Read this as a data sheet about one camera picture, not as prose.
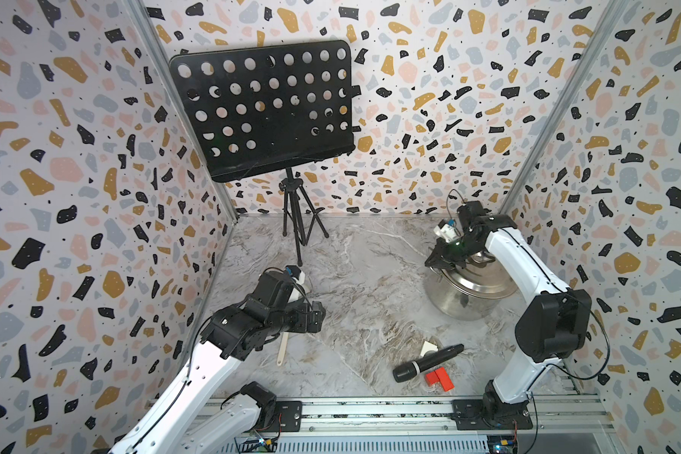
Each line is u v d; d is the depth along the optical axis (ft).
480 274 2.75
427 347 2.75
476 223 2.12
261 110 2.17
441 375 2.66
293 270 2.07
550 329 1.56
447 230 2.68
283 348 2.80
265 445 2.33
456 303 3.03
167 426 1.26
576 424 2.46
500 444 2.35
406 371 2.56
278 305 1.73
